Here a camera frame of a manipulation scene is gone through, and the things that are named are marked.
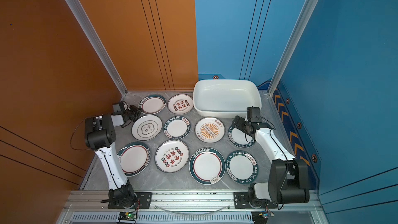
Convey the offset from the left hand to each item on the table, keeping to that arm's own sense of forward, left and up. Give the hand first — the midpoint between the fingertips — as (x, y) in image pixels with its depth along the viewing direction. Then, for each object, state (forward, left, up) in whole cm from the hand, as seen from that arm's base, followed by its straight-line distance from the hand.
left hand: (143, 106), depth 108 cm
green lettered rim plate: (-16, -26, -3) cm, 30 cm away
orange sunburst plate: (-18, -47, -1) cm, 51 cm away
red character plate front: (-35, -26, -2) cm, 43 cm away
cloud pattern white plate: (-17, -7, -2) cm, 18 cm away
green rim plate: (+5, -4, -4) cm, 8 cm away
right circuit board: (-62, -70, -4) cm, 94 cm away
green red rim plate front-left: (-35, -3, -4) cm, 36 cm away
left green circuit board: (-63, -8, -4) cm, 64 cm away
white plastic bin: (+9, -59, -1) cm, 60 cm away
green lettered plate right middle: (-21, -66, -7) cm, 70 cm away
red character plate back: (+4, -26, -2) cm, 26 cm away
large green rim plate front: (-41, -46, -1) cm, 61 cm away
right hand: (-20, -63, +8) cm, 66 cm away
